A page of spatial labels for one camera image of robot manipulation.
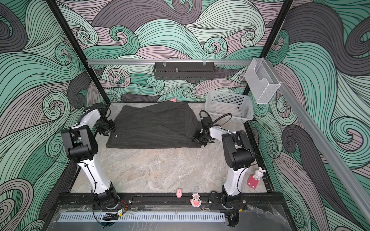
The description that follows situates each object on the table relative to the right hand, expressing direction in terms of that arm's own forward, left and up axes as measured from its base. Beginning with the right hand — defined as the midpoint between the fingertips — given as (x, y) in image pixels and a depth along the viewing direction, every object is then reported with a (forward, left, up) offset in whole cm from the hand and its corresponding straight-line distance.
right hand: (193, 140), depth 96 cm
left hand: (+3, +55, +7) cm, 55 cm away
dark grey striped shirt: (+13, +19, +1) cm, 23 cm away
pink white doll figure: (-36, 0, +2) cm, 36 cm away
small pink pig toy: (+37, +15, +2) cm, 40 cm away
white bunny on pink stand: (-25, -33, 0) cm, 41 cm away
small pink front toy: (-32, +9, +2) cm, 34 cm away
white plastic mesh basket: (+33, -41, -2) cm, 52 cm away
